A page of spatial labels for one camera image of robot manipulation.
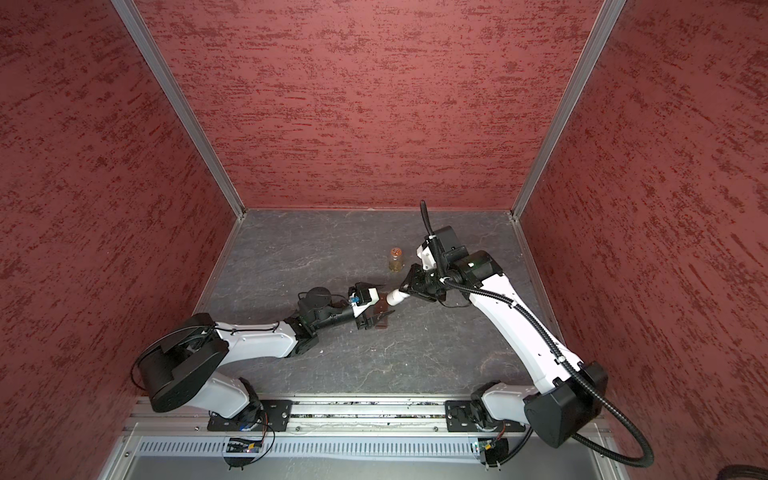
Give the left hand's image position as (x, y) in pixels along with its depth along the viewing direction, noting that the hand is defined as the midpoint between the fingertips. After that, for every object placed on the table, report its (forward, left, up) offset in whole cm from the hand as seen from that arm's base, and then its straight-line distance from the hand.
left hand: (388, 300), depth 78 cm
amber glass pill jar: (+21, -2, -11) cm, 24 cm away
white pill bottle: (-1, -2, +4) cm, 5 cm away
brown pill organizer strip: (-6, +2, +3) cm, 7 cm away
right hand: (-2, -4, +6) cm, 7 cm away
